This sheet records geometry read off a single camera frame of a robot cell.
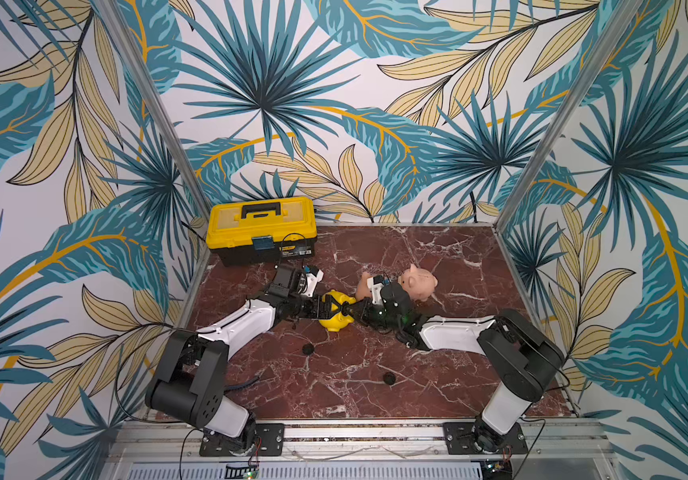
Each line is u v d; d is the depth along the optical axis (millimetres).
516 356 467
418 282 925
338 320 837
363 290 880
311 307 781
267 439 733
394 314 703
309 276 812
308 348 880
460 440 735
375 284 837
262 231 949
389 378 837
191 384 429
